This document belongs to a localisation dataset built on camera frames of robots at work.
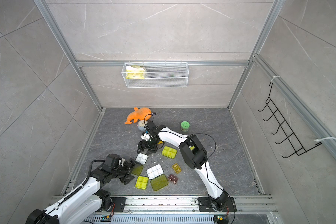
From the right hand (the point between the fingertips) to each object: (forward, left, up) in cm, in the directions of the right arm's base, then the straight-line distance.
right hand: (142, 153), depth 88 cm
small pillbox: (-17, -1, -3) cm, 17 cm away
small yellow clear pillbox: (-8, -21, -4) cm, 23 cm away
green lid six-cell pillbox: (+2, -17, -4) cm, 18 cm away
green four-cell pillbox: (-3, +2, -3) cm, 5 cm away
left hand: (-9, +1, 0) cm, 9 cm away
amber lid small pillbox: (+1, -12, +10) cm, 15 cm away
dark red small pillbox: (-15, -19, -4) cm, 24 cm away
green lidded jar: (+22, -29, 0) cm, 36 cm away
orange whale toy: (+32, +2, +3) cm, 33 cm away
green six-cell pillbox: (-15, -10, -4) cm, 19 cm away
